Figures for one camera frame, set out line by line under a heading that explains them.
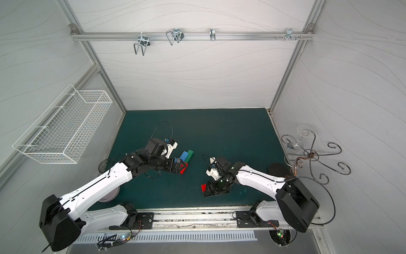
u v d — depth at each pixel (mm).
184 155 928
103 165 816
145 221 735
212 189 702
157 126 1155
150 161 584
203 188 820
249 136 1049
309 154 622
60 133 673
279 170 952
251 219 658
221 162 675
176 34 761
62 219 374
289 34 764
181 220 749
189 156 939
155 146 585
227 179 611
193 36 784
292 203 418
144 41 781
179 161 688
